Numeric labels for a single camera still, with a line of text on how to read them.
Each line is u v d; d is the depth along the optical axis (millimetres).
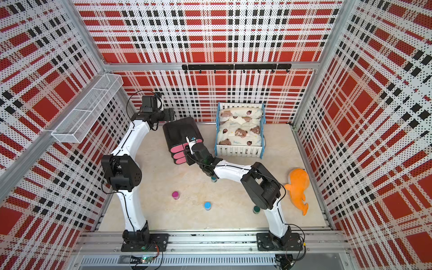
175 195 859
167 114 849
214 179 922
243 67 885
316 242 755
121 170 540
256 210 801
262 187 507
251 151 987
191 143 773
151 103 722
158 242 734
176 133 1008
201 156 687
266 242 733
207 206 821
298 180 850
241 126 1082
